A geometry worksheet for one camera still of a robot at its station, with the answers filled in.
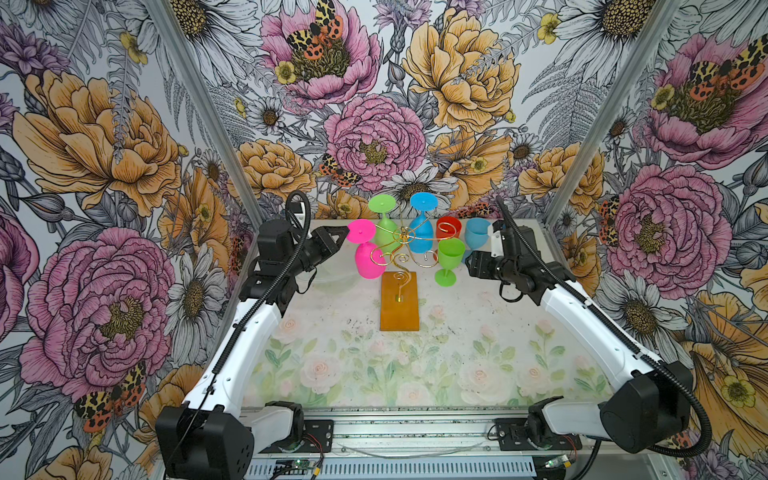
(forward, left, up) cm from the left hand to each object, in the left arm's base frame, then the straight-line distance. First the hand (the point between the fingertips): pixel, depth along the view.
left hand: (349, 239), depth 74 cm
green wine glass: (+8, -28, -17) cm, 34 cm away
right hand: (-1, -34, -11) cm, 35 cm away
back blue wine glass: (+10, -19, -7) cm, 22 cm away
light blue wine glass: (+15, -37, -14) cm, 43 cm away
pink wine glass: (+1, -4, +2) cm, 4 cm away
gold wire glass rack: (+2, -14, 0) cm, 15 cm away
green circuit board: (-41, +13, -32) cm, 54 cm away
